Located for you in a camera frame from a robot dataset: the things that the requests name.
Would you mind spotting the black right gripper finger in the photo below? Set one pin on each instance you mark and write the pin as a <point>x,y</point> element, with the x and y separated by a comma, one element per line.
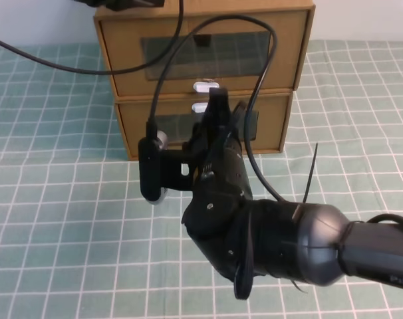
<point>237,114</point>

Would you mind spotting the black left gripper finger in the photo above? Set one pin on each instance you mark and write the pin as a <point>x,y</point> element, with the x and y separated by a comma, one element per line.
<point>217,113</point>

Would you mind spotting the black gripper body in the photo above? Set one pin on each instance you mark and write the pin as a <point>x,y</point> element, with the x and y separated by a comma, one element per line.
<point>220,190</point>

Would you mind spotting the cardboard shoebox drawer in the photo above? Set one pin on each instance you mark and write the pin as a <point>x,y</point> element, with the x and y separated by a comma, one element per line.
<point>177,113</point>
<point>226,42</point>

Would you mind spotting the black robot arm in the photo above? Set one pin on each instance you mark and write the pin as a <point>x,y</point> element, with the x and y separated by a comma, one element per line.
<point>303,242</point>

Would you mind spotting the cyan checkered tablecloth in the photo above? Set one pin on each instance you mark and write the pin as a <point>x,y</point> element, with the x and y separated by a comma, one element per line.
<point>77,240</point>

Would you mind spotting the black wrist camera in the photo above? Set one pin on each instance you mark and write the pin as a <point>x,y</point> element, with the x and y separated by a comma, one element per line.
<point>160,168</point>

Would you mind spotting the black cable tie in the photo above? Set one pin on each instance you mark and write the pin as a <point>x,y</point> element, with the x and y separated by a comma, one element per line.
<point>308,185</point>

